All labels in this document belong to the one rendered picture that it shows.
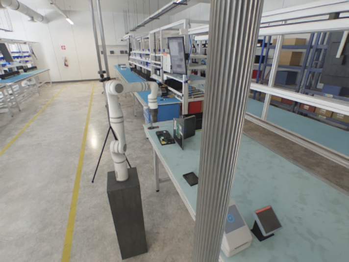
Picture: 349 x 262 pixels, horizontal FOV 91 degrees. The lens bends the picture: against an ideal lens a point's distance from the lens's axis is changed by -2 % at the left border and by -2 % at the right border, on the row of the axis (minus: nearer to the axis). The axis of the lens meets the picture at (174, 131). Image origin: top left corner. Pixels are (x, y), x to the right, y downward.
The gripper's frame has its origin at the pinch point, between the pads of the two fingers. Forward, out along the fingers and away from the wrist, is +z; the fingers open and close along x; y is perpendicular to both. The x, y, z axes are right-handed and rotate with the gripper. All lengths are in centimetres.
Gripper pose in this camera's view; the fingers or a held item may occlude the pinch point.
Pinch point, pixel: (151, 128)
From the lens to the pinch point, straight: 149.6
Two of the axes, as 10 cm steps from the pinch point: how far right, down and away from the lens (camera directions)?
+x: -3.3, -3.4, 8.8
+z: 0.2, 9.3, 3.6
